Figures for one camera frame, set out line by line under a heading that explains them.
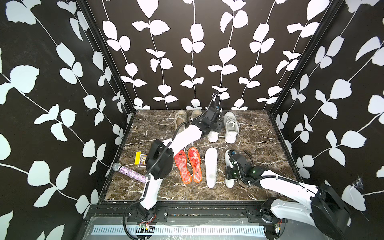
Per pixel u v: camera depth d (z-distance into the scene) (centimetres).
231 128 101
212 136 98
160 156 46
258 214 73
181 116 107
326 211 39
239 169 64
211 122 69
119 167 86
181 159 93
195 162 91
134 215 73
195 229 71
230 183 82
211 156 96
